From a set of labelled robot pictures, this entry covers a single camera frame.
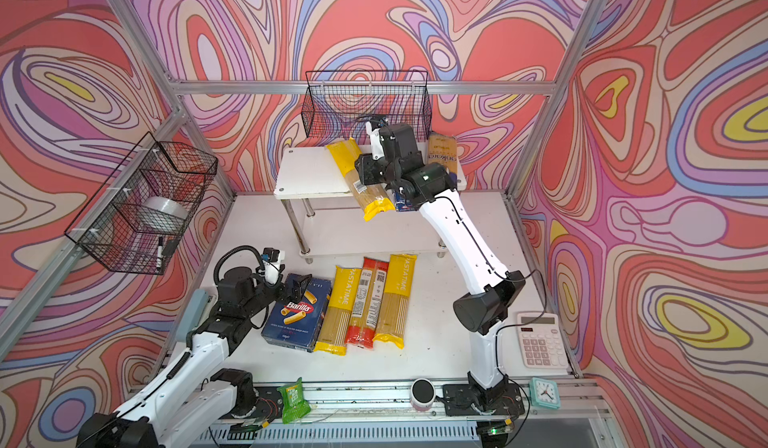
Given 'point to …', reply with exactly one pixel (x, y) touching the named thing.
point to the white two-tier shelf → (328, 215)
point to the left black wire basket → (138, 220)
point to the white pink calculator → (542, 340)
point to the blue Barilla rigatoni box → (299, 325)
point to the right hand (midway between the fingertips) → (365, 169)
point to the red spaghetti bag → (366, 304)
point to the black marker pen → (160, 253)
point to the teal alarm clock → (544, 393)
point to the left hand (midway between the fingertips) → (299, 270)
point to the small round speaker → (422, 394)
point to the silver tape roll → (163, 215)
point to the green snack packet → (294, 406)
